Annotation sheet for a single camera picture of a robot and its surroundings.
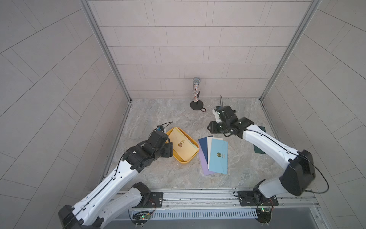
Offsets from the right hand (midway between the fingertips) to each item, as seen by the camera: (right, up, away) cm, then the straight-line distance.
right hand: (208, 127), depth 82 cm
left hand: (-20, -9, -8) cm, 23 cm away
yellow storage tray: (-19, -17, +1) cm, 26 cm away
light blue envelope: (+6, -20, +2) cm, 21 cm away
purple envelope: (-2, -22, +1) cm, 22 cm away
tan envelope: (-15, -13, +4) cm, 20 cm away
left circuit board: (-33, -40, -16) cm, 55 cm away
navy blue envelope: (-2, -11, +10) cm, 15 cm away
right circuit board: (+25, -41, -13) cm, 50 cm away
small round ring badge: (0, +10, +28) cm, 30 cm away
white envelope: (+2, -10, +10) cm, 14 cm away
